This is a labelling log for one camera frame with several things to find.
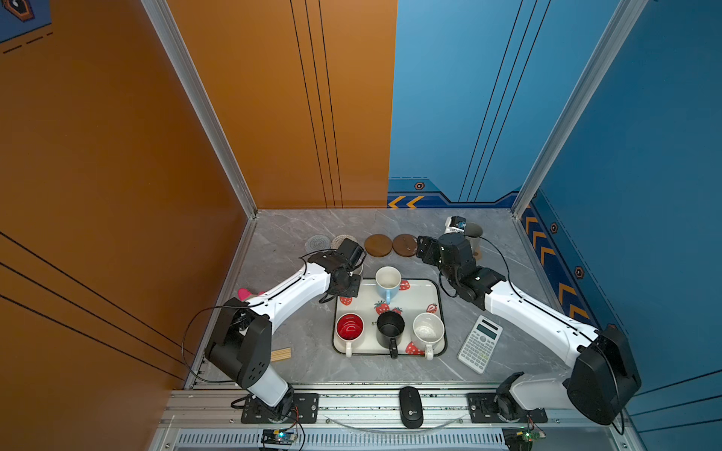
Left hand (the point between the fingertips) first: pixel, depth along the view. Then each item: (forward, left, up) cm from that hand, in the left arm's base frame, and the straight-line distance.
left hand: (350, 285), depth 88 cm
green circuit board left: (-38, +17, -10) cm, 43 cm away
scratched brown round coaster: (+24, -20, -9) cm, 32 cm away
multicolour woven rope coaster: (+26, +7, -9) cm, 28 cm away
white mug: (-11, -24, -7) cm, 28 cm away
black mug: (-12, -12, -6) cm, 18 cm away
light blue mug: (+4, -12, -5) cm, 14 cm away
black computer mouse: (-32, -17, -7) cm, 37 cm away
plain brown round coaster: (+22, -9, -8) cm, 25 cm away
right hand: (+8, -23, +13) cm, 27 cm away
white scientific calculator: (-15, -39, -7) cm, 43 cm away
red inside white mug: (-11, 0, -6) cm, 13 cm away
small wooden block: (-19, +20, -8) cm, 28 cm away
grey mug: (+22, -43, +3) cm, 48 cm away
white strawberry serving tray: (+1, -22, -8) cm, 24 cm away
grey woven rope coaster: (+23, +15, -8) cm, 29 cm away
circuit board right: (-38, -45, -9) cm, 59 cm away
